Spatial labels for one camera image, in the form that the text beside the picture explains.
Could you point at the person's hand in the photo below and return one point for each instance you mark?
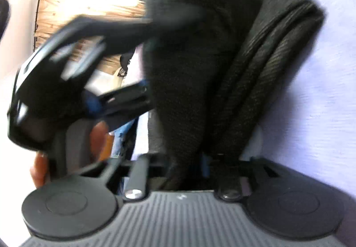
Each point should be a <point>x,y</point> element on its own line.
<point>99,142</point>

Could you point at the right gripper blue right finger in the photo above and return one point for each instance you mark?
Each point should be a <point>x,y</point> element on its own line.
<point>221,174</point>

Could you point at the purple floral bed sheet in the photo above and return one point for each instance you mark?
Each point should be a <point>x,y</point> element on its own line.
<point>312,127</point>

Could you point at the dark grey tweed pants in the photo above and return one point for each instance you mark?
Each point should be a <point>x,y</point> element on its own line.
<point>211,82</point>

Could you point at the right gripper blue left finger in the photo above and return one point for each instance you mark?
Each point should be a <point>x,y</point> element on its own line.
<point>136,187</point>

